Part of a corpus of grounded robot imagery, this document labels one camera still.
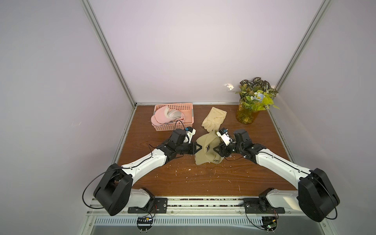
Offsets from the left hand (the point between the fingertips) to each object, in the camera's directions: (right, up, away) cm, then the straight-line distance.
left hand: (203, 147), depth 80 cm
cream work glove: (+11, +15, +31) cm, 36 cm away
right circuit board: (+32, -35, -9) cm, 49 cm away
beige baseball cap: (+2, -5, +5) cm, 7 cm away
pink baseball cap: (-27, +18, +26) cm, 42 cm away
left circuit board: (-30, -37, -7) cm, 48 cm away
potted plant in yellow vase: (+34, +30, +13) cm, 48 cm away
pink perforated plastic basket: (-10, +23, +34) cm, 43 cm away
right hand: (+9, +2, +4) cm, 10 cm away
